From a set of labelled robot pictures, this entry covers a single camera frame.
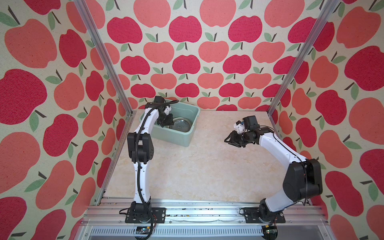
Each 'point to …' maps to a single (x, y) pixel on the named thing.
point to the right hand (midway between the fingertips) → (229, 140)
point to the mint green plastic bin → (178, 110)
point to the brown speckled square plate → (180, 124)
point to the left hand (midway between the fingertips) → (174, 123)
